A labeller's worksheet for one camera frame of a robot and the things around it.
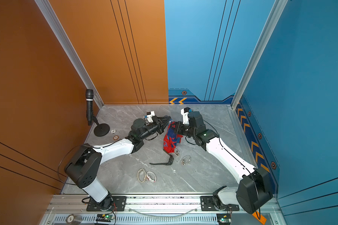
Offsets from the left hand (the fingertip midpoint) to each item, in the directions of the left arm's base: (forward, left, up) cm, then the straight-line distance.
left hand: (172, 116), depth 76 cm
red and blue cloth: (-9, 0, -9) cm, 13 cm away
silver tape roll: (-45, +45, -22) cm, 67 cm away
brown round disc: (+2, +41, -27) cm, 49 cm away
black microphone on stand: (+8, +53, -26) cm, 60 cm away
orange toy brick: (-44, -46, -27) cm, 69 cm away
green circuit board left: (-44, +34, -29) cm, 63 cm away
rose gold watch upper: (-9, -3, -26) cm, 28 cm away
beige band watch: (-23, +18, -28) cm, 40 cm away
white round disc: (+8, +44, -28) cm, 53 cm away
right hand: (-3, 0, -5) cm, 6 cm away
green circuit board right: (-44, -27, -30) cm, 59 cm away
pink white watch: (-24, +12, -26) cm, 38 cm away
